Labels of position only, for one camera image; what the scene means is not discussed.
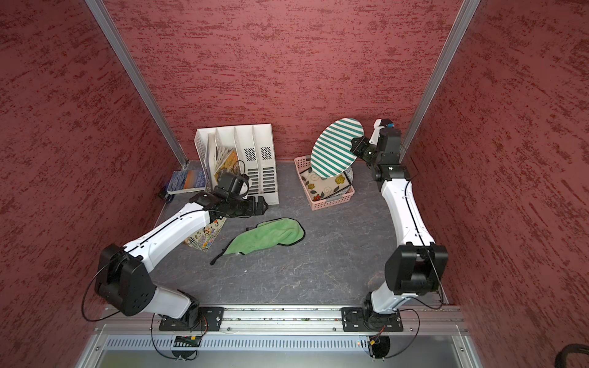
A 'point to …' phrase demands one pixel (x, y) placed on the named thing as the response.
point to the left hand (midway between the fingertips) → (256, 211)
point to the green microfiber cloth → (265, 234)
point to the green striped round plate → (331, 152)
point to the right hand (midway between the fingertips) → (349, 142)
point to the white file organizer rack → (255, 146)
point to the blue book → (189, 181)
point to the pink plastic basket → (302, 163)
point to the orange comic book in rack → (227, 161)
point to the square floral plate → (321, 188)
